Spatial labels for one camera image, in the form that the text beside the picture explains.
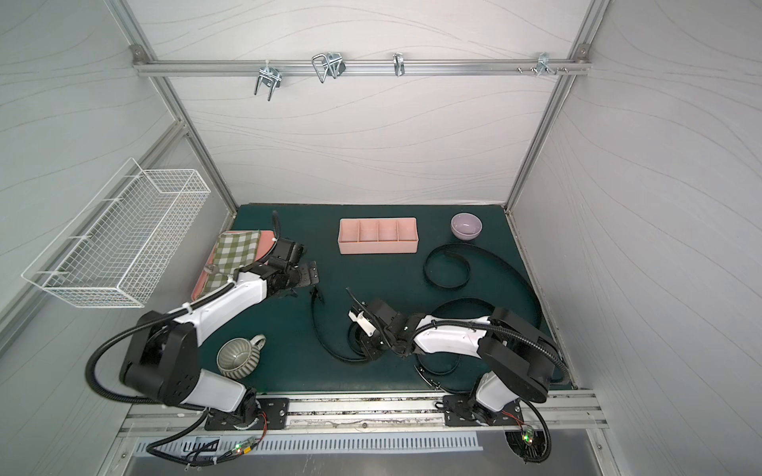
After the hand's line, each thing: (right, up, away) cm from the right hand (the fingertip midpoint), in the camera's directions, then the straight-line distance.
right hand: (360, 344), depth 83 cm
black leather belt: (+21, +10, -31) cm, 39 cm away
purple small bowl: (+38, +34, +28) cm, 58 cm away
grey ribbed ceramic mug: (-35, -3, -2) cm, 35 cm away
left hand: (-18, +19, +6) cm, 27 cm away
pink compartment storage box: (+4, +31, +29) cm, 43 cm away
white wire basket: (-56, +27, -16) cm, 64 cm away
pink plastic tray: (-38, +29, +27) cm, 55 cm away
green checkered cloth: (-49, +26, +23) cm, 59 cm away
